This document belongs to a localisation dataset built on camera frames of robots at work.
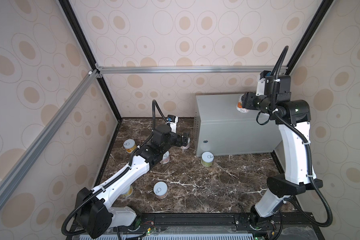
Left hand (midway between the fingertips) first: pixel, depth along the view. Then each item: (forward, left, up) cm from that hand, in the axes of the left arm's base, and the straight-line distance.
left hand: (185, 129), depth 74 cm
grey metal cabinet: (+1, -17, -1) cm, 17 cm away
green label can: (-3, -13, -26) cm, 29 cm away
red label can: (-3, +12, -25) cm, 28 cm away
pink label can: (+7, 0, -29) cm, 29 cm away
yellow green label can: (-23, +31, -26) cm, 46 cm away
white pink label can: (-22, +13, -24) cm, 36 cm away
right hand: (+7, -28, +15) cm, 32 cm away
